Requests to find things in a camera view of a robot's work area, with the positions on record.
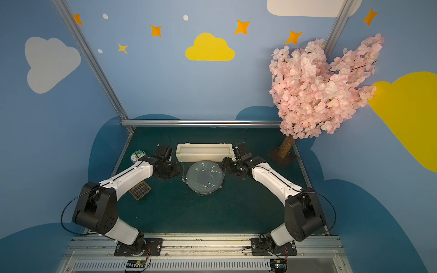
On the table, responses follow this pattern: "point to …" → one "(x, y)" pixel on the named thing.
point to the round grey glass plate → (204, 177)
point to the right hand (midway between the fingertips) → (226, 165)
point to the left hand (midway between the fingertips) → (178, 170)
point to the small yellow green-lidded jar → (137, 154)
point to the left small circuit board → (136, 264)
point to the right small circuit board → (279, 265)
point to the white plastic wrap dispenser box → (204, 152)
